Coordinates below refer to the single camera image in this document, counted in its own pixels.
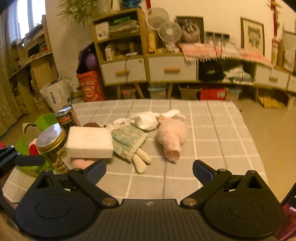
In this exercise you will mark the black bag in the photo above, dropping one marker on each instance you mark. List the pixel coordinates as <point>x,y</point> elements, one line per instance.
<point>210,70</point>

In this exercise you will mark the pink round plush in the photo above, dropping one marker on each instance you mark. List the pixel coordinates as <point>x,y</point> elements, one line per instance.
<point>82,163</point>

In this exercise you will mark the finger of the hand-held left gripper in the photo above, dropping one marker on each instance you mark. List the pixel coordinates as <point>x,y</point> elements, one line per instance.
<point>30,160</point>

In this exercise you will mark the white carton box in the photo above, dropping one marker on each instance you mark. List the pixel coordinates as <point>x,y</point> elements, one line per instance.
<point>101,30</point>

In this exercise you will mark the clear plastic storage box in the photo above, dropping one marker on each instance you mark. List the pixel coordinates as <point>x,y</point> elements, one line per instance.
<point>157,92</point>

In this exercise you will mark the framed raccoon picture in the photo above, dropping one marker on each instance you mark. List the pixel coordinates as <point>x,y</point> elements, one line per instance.
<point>190,30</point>

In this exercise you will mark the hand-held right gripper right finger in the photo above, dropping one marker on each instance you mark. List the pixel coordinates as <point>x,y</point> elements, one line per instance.
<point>202,172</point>

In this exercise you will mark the green potted plant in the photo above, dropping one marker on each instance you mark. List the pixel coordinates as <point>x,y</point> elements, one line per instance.
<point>78,10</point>

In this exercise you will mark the wooden wall shelving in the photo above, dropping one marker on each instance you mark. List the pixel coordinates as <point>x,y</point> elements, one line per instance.
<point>34,69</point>

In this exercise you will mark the small white desk fan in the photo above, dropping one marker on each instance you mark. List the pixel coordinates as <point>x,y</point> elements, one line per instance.
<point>170,31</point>

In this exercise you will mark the wooden white drawer cabinet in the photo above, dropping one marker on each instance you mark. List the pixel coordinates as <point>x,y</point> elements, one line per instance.
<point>172,69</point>

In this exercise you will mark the red hanging ornament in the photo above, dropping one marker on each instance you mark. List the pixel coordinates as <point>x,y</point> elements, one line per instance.
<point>274,18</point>

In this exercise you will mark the orange printed bag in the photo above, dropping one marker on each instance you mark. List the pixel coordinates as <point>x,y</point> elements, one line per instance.
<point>90,89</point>

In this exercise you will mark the gold lid glass jar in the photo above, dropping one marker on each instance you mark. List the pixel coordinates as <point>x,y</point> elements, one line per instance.
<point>52,141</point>

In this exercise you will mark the long low wooden cabinet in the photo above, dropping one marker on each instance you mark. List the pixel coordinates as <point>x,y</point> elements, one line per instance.
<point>266,76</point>

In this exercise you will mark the tall wooden shelf cabinet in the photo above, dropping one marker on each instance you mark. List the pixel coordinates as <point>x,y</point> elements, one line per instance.
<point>122,69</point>

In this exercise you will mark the stack of newspapers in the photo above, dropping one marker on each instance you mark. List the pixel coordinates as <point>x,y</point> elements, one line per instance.
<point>124,27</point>

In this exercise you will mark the white foam block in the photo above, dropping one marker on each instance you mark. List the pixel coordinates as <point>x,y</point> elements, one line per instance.
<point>89,141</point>

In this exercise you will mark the rabbit doll with dress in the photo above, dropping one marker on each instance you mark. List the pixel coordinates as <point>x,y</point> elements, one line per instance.
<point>128,139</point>

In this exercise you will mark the grey checked mat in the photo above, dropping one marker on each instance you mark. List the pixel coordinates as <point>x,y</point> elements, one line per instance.
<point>208,143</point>

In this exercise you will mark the white cotton glove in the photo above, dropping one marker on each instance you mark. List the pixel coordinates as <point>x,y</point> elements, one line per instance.
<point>146,121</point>

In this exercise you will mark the olive grey fabric pouch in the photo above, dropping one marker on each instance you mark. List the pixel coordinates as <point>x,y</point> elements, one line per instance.
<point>31,133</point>

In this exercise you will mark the green plastic box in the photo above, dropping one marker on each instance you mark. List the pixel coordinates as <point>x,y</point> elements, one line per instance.
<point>47,121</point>

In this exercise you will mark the smartphone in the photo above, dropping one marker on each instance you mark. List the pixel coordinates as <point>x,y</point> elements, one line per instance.
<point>289,220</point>

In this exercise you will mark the brown round coaster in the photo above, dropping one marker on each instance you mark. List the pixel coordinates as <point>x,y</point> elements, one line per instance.
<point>92,125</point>

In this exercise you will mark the pink table runner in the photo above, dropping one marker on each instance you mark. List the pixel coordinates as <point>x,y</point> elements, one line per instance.
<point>203,52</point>

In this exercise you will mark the santa plush toy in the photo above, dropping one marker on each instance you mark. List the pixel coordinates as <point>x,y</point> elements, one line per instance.
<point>33,147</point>

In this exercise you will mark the patterned curtain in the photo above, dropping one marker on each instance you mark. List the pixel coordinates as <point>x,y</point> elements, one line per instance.
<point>7,81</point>

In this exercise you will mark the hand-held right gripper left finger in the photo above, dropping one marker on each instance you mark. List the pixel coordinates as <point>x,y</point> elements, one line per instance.
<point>98,170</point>

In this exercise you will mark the large white fan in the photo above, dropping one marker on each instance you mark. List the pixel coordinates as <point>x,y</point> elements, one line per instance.
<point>156,16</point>

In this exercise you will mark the framed cartoon girl picture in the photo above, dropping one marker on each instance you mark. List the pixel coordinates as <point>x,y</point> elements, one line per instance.
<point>253,36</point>

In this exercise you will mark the pink rabbit plush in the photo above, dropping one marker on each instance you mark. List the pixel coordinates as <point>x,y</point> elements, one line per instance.
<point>172,134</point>

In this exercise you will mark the red cardboard box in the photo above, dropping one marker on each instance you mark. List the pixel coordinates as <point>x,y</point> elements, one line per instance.
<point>212,93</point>

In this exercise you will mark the white printed sack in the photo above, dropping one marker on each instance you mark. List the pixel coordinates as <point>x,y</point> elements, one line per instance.
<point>55,95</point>

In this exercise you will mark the yellow bottle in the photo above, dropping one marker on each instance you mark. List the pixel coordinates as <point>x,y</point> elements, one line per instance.
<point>151,42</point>

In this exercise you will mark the tall black drink can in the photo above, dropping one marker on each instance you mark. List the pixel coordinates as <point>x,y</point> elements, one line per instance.
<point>68,118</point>

